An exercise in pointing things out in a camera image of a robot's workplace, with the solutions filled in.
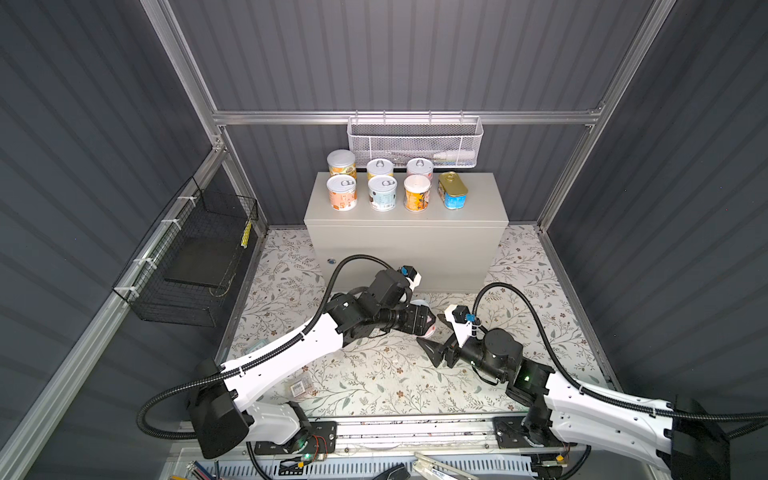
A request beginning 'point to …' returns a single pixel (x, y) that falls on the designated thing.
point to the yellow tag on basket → (245, 237)
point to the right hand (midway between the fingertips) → (432, 330)
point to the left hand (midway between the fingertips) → (426, 316)
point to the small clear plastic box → (297, 388)
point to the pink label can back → (433, 327)
